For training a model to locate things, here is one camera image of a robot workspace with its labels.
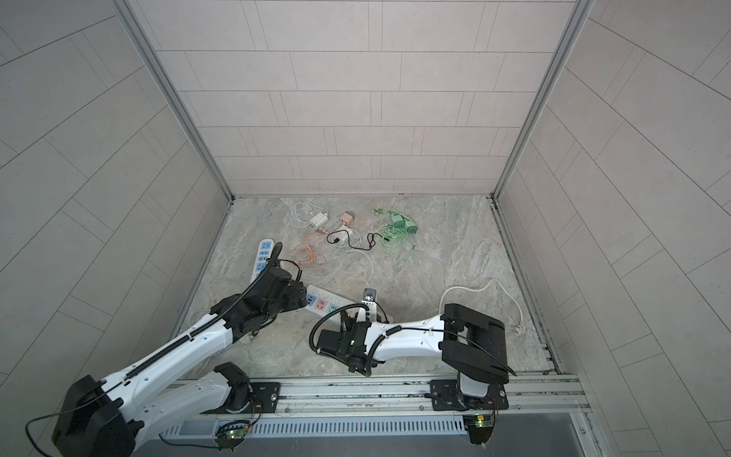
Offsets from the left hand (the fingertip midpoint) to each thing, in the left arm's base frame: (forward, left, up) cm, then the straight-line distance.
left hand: (306, 290), depth 82 cm
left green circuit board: (-34, +13, -5) cm, 36 cm away
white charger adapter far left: (+32, +2, -7) cm, 33 cm away
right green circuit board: (-32, -46, -8) cm, 56 cm away
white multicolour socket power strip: (-1, -5, -5) cm, 7 cm away
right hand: (-8, -17, -6) cm, 20 cm away
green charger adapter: (+30, -29, -6) cm, 42 cm away
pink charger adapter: (+33, -9, -7) cm, 34 cm away
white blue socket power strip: (+17, +18, -5) cm, 25 cm away
